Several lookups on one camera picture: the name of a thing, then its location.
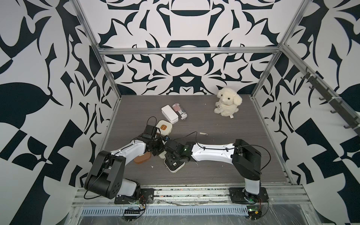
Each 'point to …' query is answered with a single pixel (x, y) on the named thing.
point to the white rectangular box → (169, 114)
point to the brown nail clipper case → (142, 158)
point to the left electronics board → (130, 214)
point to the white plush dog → (228, 104)
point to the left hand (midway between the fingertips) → (167, 143)
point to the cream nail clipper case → (165, 128)
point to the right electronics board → (254, 212)
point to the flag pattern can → (180, 112)
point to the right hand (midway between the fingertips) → (167, 154)
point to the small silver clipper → (203, 133)
